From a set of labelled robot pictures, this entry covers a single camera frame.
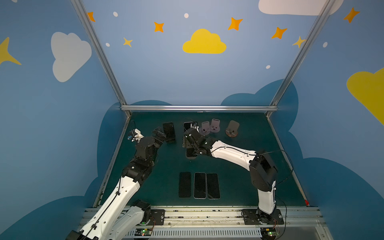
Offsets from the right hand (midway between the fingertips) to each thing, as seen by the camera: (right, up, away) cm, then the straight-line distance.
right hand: (191, 136), depth 89 cm
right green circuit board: (+38, -45, -18) cm, 62 cm away
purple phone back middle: (-3, +7, +9) cm, 12 cm away
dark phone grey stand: (-3, -28, -5) cm, 29 cm away
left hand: (-15, +3, -15) cm, 21 cm away
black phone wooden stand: (+13, -29, -3) cm, 32 cm away
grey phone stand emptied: (+10, +4, +17) cm, 20 cm away
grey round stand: (+17, +6, +19) cm, 26 cm away
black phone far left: (-15, +4, +13) cm, 21 cm away
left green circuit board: (-23, -45, -18) cm, 54 cm away
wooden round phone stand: (+29, +4, +15) cm, 33 cm away
